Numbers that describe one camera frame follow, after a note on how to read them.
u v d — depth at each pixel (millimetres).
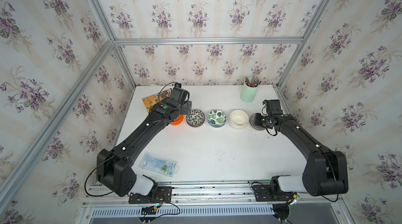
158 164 820
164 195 728
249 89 1021
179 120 925
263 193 730
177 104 588
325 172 413
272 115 644
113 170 393
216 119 983
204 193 750
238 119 959
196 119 983
